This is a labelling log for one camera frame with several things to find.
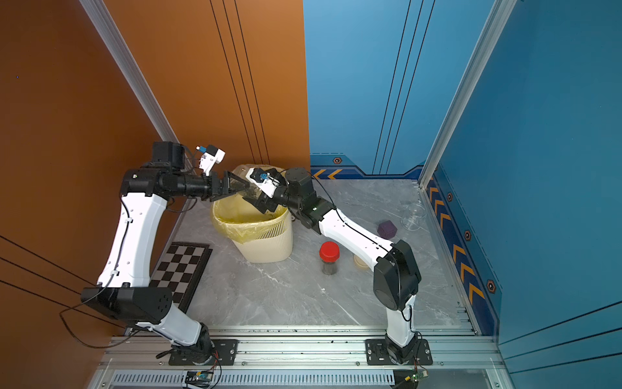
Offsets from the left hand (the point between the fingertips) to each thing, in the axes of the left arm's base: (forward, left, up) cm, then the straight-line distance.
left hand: (242, 185), depth 69 cm
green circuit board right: (-41, -52, -34) cm, 75 cm away
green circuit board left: (-43, +12, -38) cm, 59 cm away
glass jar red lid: (-9, -26, -24) cm, 36 cm away
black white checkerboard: (-12, +28, -33) cm, 45 cm away
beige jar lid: (-7, -38, -35) cm, 52 cm away
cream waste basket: (-7, -3, -16) cm, 18 cm away
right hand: (+4, -3, -2) cm, 5 cm away
